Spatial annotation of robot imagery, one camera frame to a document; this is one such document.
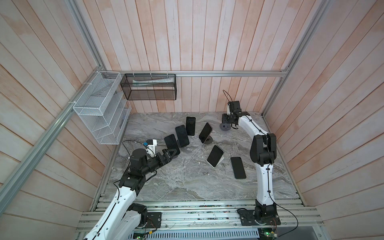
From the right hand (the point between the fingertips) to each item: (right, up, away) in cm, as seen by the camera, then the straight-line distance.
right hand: (225, 117), depth 106 cm
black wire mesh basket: (-56, +22, 0) cm, 60 cm away
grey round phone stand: (0, -7, +1) cm, 7 cm away
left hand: (-35, -23, -32) cm, 52 cm away
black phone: (+4, -33, -15) cm, 37 cm away
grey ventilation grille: (-8, -59, -36) cm, 70 cm away
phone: (-11, -24, -22) cm, 34 cm away
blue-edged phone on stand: (-31, -13, -9) cm, 35 cm away
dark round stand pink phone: (-12, -17, -2) cm, 21 cm away
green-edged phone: (-38, -18, -16) cm, 44 cm away
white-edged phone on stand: (-25, -6, -3) cm, 26 cm away
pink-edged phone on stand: (-16, -11, -8) cm, 21 cm away
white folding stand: (-6, -29, -12) cm, 32 cm away
